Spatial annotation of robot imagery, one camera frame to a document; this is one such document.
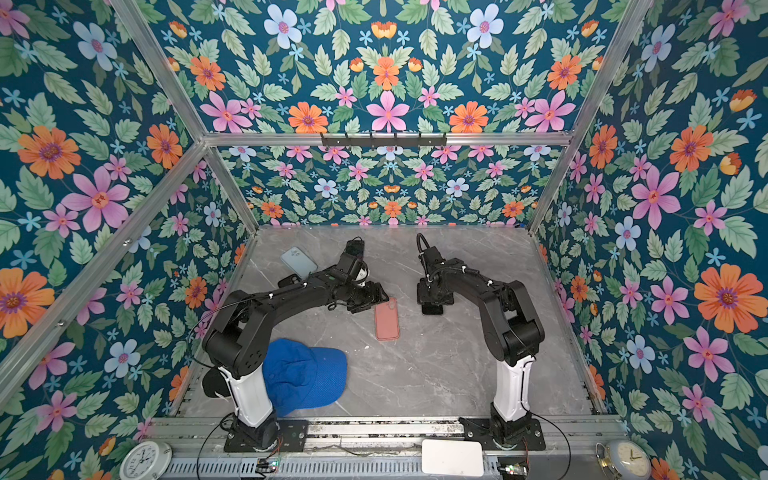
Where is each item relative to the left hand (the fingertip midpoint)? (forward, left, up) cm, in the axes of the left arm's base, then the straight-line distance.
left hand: (386, 295), depth 90 cm
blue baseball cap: (-21, +25, -7) cm, 33 cm away
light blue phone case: (+21, +33, -8) cm, 40 cm away
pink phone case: (-4, 0, -10) cm, 11 cm away
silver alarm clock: (-45, -55, -4) cm, 71 cm away
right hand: (+2, -14, -7) cm, 16 cm away
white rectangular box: (-42, -14, -3) cm, 45 cm away
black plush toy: (-22, +45, -1) cm, 50 cm away
